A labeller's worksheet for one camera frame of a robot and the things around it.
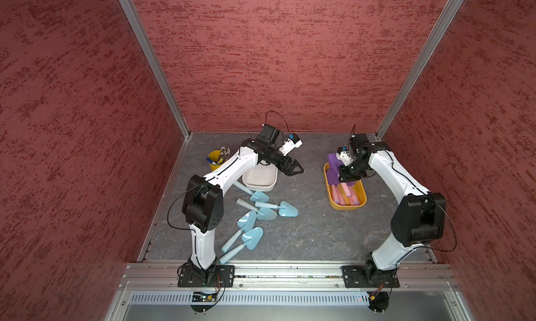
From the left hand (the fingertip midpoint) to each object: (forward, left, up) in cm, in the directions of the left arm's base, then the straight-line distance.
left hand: (294, 168), depth 84 cm
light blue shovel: (-23, +17, -17) cm, 33 cm away
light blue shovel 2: (-12, +14, -18) cm, 25 cm away
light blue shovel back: (-4, +15, -18) cm, 23 cm away
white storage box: (+6, +15, -18) cm, 24 cm away
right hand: (-3, -21, -6) cm, 22 cm away
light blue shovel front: (-17, +20, -17) cm, 31 cm away
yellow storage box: (-9, -21, -7) cm, 24 cm away
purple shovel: (-6, -20, -13) cm, 24 cm away
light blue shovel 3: (-11, +3, -17) cm, 20 cm away
